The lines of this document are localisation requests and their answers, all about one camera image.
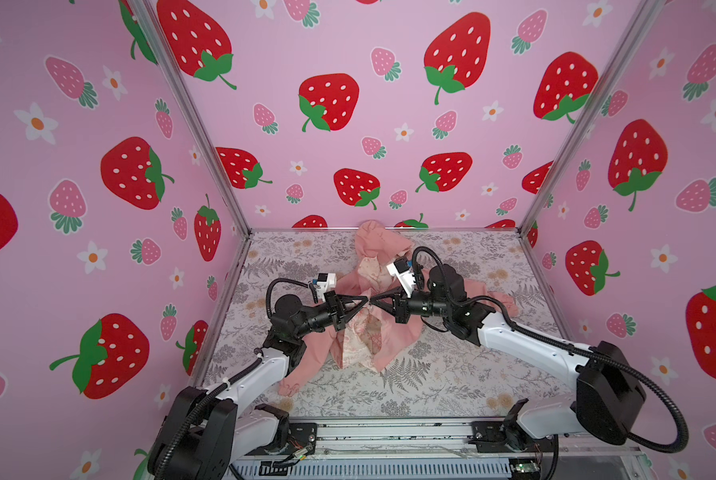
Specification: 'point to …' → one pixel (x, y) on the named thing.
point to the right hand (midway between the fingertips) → (371, 300)
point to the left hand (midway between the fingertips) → (367, 304)
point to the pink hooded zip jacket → (364, 321)
